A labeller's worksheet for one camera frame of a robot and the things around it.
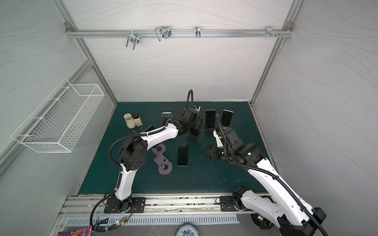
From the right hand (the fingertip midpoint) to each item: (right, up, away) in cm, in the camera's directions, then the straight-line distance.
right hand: (212, 148), depth 71 cm
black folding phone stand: (-10, 0, +31) cm, 32 cm away
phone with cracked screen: (-28, +16, +25) cm, 40 cm away
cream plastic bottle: (-52, +12, +28) cm, 61 cm away
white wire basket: (-73, +12, -5) cm, 74 cm away
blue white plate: (-12, -36, -5) cm, 39 cm away
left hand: (-4, +15, +22) cm, 27 cm away
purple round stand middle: (-30, -5, +23) cm, 38 cm away
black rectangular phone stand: (+2, +4, +34) cm, 34 cm away
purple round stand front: (-25, -13, +11) cm, 31 cm away
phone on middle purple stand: (-34, +9, +11) cm, 37 cm away
